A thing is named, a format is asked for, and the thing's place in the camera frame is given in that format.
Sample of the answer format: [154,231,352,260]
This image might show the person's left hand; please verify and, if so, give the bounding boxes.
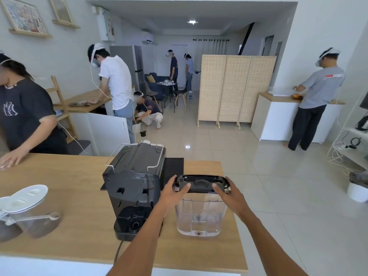
[157,175,191,219]

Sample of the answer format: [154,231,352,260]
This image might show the person's right hand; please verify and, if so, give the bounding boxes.
[212,176,254,225]

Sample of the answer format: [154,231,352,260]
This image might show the black water tank lid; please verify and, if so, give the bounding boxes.
[173,174,232,195]

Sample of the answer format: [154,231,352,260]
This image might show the person's right forearm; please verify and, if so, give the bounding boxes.
[239,213,309,276]

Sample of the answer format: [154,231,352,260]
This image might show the person's left forearm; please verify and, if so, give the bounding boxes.
[106,211,173,276]

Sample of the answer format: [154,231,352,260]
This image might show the black drip tray grid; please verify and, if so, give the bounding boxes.
[160,157,184,185]

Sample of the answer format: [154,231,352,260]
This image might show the clear plastic water tank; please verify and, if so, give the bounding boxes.
[175,193,228,238]

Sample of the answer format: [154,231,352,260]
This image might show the black coffee machine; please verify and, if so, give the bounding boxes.
[100,140,167,242]

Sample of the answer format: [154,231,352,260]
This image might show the white cabinet with wooden top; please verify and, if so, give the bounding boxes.
[250,92,346,145]

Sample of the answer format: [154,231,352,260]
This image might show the black chair with wooden legs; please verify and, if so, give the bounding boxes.
[173,80,189,108]

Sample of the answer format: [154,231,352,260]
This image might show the grey chair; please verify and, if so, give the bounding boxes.
[143,82,159,104]

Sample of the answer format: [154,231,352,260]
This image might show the wicker folding screen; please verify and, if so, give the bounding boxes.
[197,54,277,129]

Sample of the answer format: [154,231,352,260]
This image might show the round black table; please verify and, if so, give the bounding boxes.
[156,80,177,113]

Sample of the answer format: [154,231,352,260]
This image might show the white counter with wooden top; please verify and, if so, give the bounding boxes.
[53,88,136,157]

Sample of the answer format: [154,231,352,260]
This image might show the dark blue sofa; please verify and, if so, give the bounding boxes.
[144,72,173,93]

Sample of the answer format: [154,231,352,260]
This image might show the white trash bin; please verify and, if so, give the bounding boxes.
[346,172,368,203]

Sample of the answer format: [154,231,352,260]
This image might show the grey refrigerator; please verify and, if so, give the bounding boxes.
[109,45,144,93]

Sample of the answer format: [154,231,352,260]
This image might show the white curtain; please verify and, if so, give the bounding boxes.
[192,38,231,57]

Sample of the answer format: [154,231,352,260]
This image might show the wooden ladder shelf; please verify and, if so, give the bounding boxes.
[46,75,78,142]

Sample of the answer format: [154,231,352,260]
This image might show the clear plastic measuring spoon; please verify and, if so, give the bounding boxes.
[4,212,61,226]

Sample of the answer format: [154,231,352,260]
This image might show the clear jar with white lid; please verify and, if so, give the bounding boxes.
[0,196,23,243]
[3,185,61,239]

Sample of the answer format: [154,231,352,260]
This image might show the black stair railing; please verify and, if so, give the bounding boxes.
[238,22,255,57]

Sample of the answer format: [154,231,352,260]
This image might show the white breaker box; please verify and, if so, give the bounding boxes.
[96,7,116,42]

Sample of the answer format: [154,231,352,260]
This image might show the small framed picture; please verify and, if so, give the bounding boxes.
[48,0,81,29]

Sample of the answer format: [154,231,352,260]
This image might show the large framed picture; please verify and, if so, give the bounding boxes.
[0,0,53,39]

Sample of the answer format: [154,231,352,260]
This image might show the black power cable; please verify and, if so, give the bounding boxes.
[113,240,125,265]

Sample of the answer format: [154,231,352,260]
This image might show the white wire shelf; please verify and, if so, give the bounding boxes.
[327,110,368,171]

